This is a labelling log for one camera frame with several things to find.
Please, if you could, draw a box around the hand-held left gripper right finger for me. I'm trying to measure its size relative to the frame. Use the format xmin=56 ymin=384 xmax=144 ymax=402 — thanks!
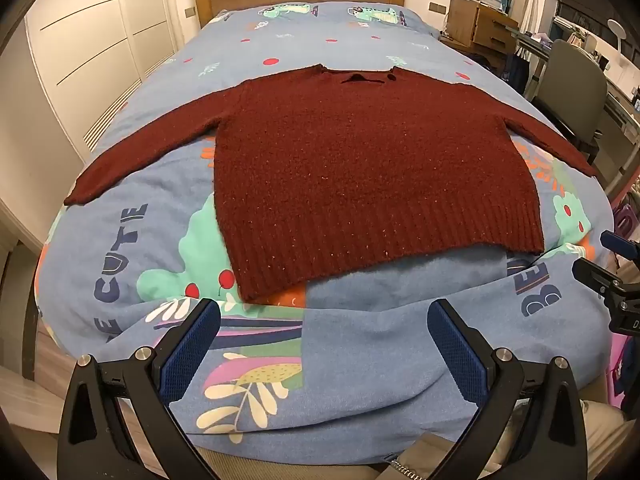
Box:
xmin=426 ymin=299 xmax=588 ymax=480

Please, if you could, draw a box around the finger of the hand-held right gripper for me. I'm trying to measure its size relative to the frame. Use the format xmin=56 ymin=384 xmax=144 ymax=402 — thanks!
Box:
xmin=572 ymin=257 xmax=626 ymax=301
xmin=601 ymin=230 xmax=640 ymax=261

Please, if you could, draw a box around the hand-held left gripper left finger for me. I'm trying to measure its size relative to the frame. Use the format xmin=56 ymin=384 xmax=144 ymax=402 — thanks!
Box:
xmin=56 ymin=298 xmax=222 ymax=480

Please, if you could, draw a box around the dark red knit sweater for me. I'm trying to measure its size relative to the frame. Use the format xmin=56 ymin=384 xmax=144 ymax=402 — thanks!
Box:
xmin=64 ymin=63 xmax=608 ymax=304

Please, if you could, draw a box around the white desk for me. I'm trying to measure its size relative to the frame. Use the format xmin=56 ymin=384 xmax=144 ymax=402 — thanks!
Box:
xmin=515 ymin=30 xmax=640 ymax=201

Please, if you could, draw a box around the grey office chair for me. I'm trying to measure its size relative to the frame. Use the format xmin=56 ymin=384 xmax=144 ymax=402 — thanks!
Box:
xmin=530 ymin=40 xmax=608 ymax=161

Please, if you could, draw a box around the dark blue bag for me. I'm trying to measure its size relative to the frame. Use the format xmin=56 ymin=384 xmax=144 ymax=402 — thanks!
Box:
xmin=502 ymin=50 xmax=531 ymax=93

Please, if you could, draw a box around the white desk lamp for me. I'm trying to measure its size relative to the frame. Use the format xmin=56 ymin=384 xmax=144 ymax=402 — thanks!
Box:
xmin=607 ymin=19 xmax=633 ymax=53

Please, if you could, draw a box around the blue printed blanket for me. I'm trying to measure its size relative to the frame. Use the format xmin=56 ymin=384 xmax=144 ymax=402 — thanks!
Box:
xmin=35 ymin=1 xmax=618 ymax=463

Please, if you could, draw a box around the wooden cabinet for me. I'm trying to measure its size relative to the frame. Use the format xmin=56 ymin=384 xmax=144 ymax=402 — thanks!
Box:
xmin=446 ymin=0 xmax=521 ymax=58

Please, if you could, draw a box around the white wardrobe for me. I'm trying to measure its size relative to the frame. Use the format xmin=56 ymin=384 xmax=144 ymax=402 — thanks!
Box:
xmin=25 ymin=0 xmax=198 ymax=161

